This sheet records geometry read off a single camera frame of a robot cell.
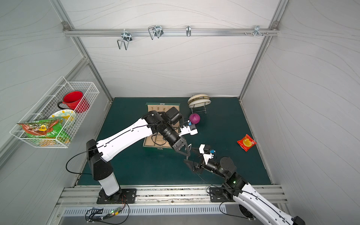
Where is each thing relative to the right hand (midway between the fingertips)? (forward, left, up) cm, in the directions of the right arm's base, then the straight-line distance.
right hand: (189, 153), depth 70 cm
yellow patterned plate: (+10, +61, +15) cm, 64 cm away
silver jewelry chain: (0, 0, +8) cm, 8 cm away
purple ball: (+33, -3, -14) cm, 36 cm away
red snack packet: (+17, -39, -19) cm, 46 cm away
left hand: (-5, 0, +8) cm, 9 cm away
